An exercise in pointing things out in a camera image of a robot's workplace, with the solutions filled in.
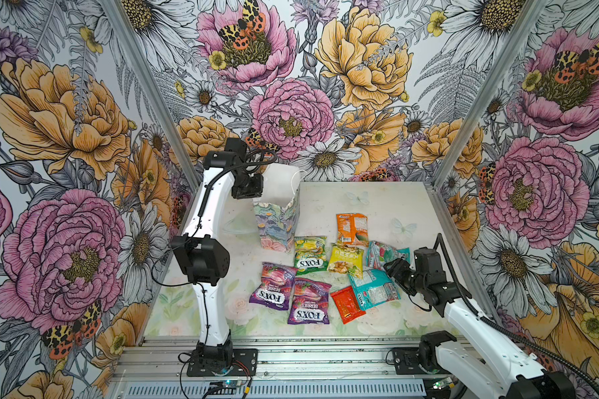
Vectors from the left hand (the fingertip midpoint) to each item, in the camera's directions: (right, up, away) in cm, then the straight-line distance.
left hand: (258, 200), depth 86 cm
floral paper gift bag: (+7, -3, -6) cm, 10 cm away
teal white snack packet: (+40, -30, +1) cm, 50 cm away
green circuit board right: (+54, -52, -14) cm, 77 cm away
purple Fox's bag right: (+18, -34, -3) cm, 38 cm away
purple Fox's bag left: (+6, -30, +1) cm, 30 cm away
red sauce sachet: (+30, -34, -1) cm, 46 cm away
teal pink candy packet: (+43, -20, +8) cm, 48 cm away
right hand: (+43, -25, -1) cm, 50 cm away
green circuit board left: (-5, -52, -15) cm, 54 cm away
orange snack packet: (+35, -11, +16) cm, 40 cm away
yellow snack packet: (+31, -21, +8) cm, 39 cm away
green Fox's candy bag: (+18, -20, +8) cm, 28 cm away
